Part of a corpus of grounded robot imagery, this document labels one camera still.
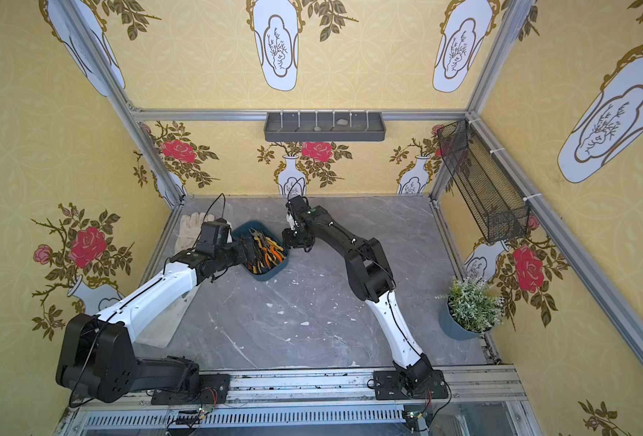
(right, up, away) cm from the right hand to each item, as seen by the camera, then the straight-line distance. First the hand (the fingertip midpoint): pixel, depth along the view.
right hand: (287, 247), depth 99 cm
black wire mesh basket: (+69, +12, -15) cm, 72 cm away
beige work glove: (-41, +6, +11) cm, 43 cm away
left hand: (-10, +1, -11) cm, 15 cm away
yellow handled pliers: (-6, -2, -1) cm, 7 cm away
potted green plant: (+53, -13, -27) cm, 61 cm away
